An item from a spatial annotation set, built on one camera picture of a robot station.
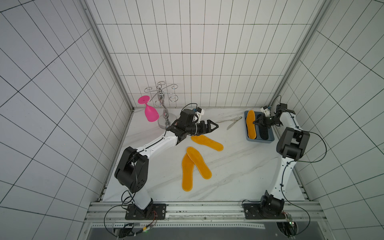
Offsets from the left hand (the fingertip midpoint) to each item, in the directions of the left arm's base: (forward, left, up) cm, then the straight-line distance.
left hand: (211, 130), depth 80 cm
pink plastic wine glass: (+15, +37, -3) cm, 40 cm away
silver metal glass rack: (+21, +31, -16) cm, 41 cm away
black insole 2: (+12, -39, -19) cm, 45 cm away
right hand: (+19, -30, -14) cm, 38 cm away
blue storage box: (+12, -44, -20) cm, 50 cm away
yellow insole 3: (-9, +7, -20) cm, 23 cm away
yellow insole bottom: (-15, +13, -21) cm, 29 cm away
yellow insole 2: (+6, +2, -21) cm, 22 cm away
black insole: (+15, -37, -17) cm, 44 cm away
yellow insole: (+22, -31, -15) cm, 41 cm away
